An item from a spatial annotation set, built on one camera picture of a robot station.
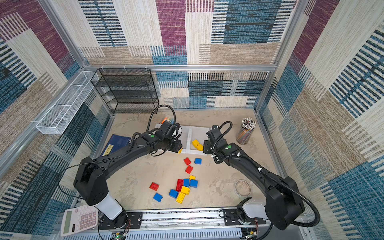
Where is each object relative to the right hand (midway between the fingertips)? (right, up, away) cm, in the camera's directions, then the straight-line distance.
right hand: (209, 147), depth 84 cm
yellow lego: (-8, +1, +13) cm, 15 cm away
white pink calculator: (-64, -33, -12) cm, 72 cm away
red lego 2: (-12, -14, +5) cm, 19 cm away
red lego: (-13, -10, +9) cm, 19 cm away
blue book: (-61, +1, +16) cm, 63 cm away
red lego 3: (-30, -21, -2) cm, 37 cm away
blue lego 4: (-20, -24, -4) cm, 31 cm away
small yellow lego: (-10, -18, +1) cm, 20 cm away
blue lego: (-6, -10, +9) cm, 15 cm away
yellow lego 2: (-5, -2, +14) cm, 15 cm away
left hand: (-16, +2, 0) cm, 16 cm away
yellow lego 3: (-13, -23, -3) cm, 26 cm away
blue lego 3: (-9, -20, 0) cm, 22 cm away
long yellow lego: (-16, -26, -5) cm, 31 cm away
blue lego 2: (-13, -20, 0) cm, 24 cm away
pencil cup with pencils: (+22, +7, +8) cm, 25 cm away
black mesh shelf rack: (-57, +37, +26) cm, 73 cm away
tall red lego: (-17, -21, 0) cm, 27 cm away
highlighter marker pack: (-28, +16, +28) cm, 43 cm away
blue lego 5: (-28, -26, -3) cm, 39 cm away
